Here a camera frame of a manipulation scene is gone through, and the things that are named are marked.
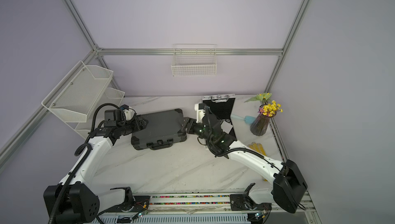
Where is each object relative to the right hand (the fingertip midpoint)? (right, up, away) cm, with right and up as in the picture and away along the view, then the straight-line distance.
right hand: (182, 122), depth 73 cm
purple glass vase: (+45, -4, +20) cm, 49 cm away
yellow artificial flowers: (+46, +7, +8) cm, 48 cm away
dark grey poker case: (-14, -6, +20) cm, 25 cm away
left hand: (-23, -3, +10) cm, 25 cm away
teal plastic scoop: (+43, -1, +34) cm, 55 cm away
